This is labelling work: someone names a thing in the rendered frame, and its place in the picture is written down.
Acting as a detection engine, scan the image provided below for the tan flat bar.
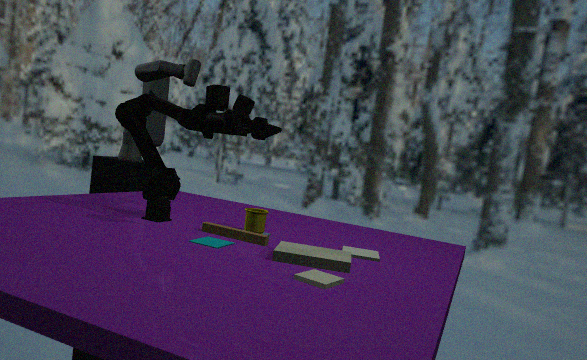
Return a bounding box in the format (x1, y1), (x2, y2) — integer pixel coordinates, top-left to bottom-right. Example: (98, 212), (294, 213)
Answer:
(202, 222), (269, 246)

